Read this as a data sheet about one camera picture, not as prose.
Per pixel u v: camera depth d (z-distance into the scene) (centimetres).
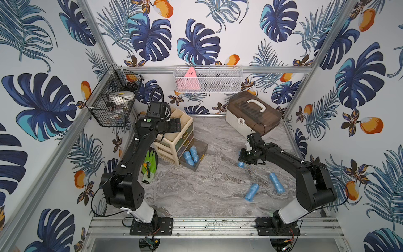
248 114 103
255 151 68
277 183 86
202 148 101
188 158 94
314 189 46
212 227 75
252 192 83
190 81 90
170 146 79
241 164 88
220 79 101
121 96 80
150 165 95
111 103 94
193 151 97
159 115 61
